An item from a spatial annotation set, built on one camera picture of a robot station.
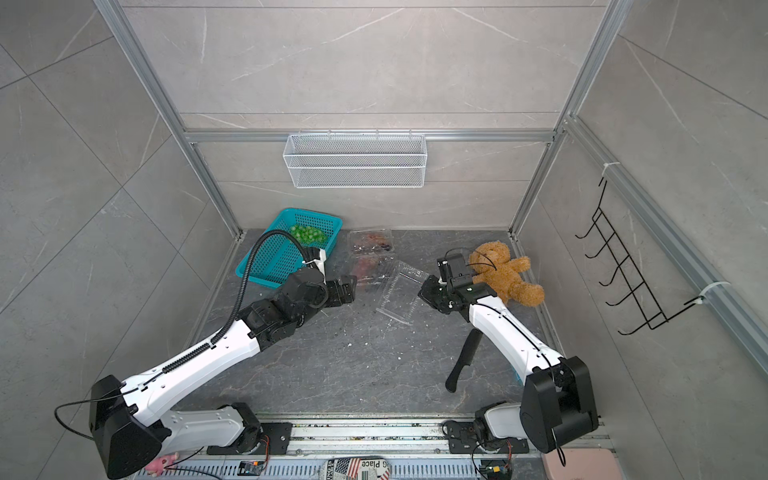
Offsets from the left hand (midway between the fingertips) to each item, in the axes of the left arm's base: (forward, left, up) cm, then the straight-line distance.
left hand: (347, 277), depth 75 cm
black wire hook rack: (-17, -63, +9) cm, 66 cm away
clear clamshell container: (+4, -14, -14) cm, 20 cm away
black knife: (-13, -33, -26) cm, 44 cm away
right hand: (+2, -21, -11) cm, 23 cm away
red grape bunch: (+26, -5, -16) cm, 31 cm away
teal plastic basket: (+30, +31, -25) cm, 50 cm away
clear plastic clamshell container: (+33, +1, -19) cm, 38 cm away
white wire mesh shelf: (+46, 0, +4) cm, 46 cm away
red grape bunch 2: (+17, -2, -19) cm, 26 cm away
